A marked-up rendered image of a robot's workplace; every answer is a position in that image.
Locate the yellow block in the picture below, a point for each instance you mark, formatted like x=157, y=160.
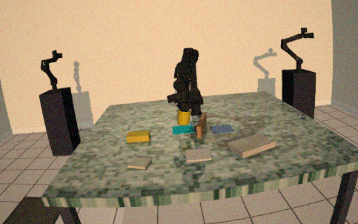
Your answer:
x=139, y=136

